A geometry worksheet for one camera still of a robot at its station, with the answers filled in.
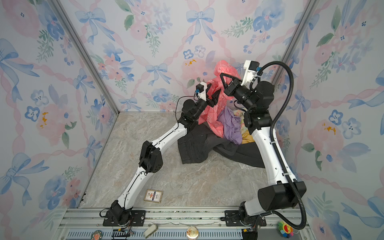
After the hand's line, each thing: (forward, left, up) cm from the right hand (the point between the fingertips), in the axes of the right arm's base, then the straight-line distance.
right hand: (219, 74), depth 60 cm
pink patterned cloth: (+9, 0, -35) cm, 36 cm away
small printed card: (-32, +32, -52) cm, 69 cm away
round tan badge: (-48, +11, -53) cm, 72 cm away
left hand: (+11, -1, -13) cm, 17 cm away
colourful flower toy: (-46, -33, -53) cm, 77 cm away
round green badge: (-50, +55, -52) cm, 90 cm away
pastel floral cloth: (+24, -23, -46) cm, 56 cm away
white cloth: (-14, -22, -54) cm, 60 cm away
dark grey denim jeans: (-2, +9, -50) cm, 51 cm away
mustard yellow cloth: (+3, -24, -48) cm, 53 cm away
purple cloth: (+10, -14, -43) cm, 47 cm away
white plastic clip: (-48, +30, -51) cm, 76 cm away
